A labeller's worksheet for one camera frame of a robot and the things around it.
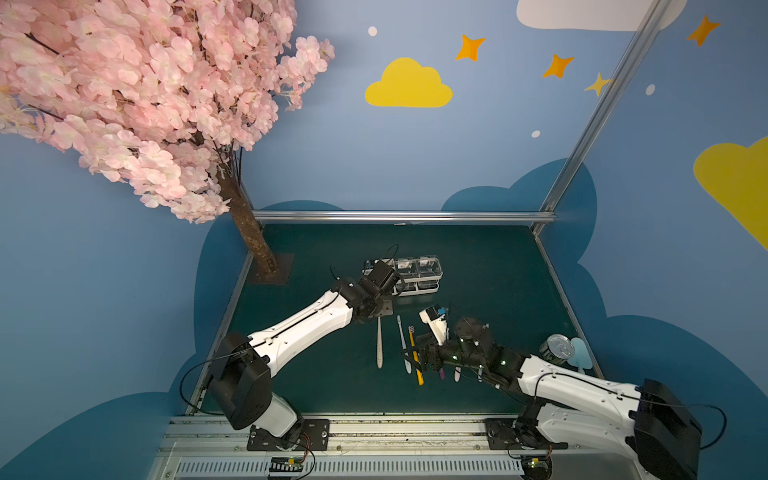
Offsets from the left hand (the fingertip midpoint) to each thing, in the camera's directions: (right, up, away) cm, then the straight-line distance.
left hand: (385, 299), depth 83 cm
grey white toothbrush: (-1, -12, -3) cm, 13 cm away
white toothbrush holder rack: (+11, +7, +13) cm, 18 cm away
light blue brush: (+60, -18, +5) cm, 63 cm away
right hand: (+8, -10, -7) cm, 15 cm away
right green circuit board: (+38, -40, -10) cm, 57 cm away
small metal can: (+50, -14, +1) cm, 52 cm away
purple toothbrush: (+16, -22, +1) cm, 27 cm away
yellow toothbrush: (+8, -14, +8) cm, 18 cm away
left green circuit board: (-24, -39, -11) cm, 47 cm away
